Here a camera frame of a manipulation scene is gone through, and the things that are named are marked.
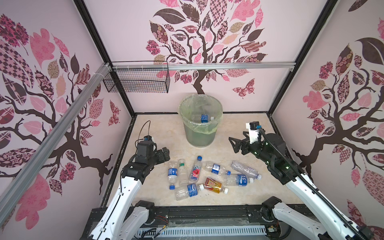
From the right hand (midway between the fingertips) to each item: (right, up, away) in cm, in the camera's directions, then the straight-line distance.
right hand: (238, 133), depth 70 cm
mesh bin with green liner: (-17, +12, +31) cm, 37 cm away
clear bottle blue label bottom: (-23, -30, +6) cm, 38 cm away
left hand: (-38, -12, +8) cm, 41 cm away
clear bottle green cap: (-28, -25, +18) cm, 42 cm away
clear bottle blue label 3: (+4, -27, +14) cm, 31 cm away
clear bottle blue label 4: (-34, -24, +14) cm, 43 cm away
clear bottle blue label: (-15, +9, +28) cm, 33 cm away
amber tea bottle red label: (-11, -29, +9) cm, 32 cm away
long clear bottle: (+9, -22, +16) cm, 29 cm away
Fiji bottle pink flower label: (-21, -24, +14) cm, 35 cm away
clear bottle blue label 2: (-9, -21, +16) cm, 28 cm away
